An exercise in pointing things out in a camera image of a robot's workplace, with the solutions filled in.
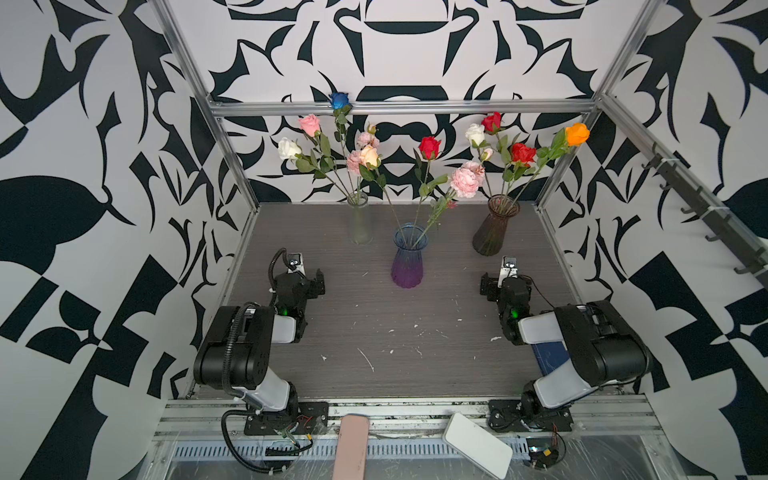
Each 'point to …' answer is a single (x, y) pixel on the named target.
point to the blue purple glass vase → (407, 263)
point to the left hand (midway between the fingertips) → (301, 266)
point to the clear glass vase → (360, 232)
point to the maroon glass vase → (488, 237)
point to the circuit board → (542, 457)
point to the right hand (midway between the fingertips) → (507, 272)
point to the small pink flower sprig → (368, 138)
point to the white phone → (477, 446)
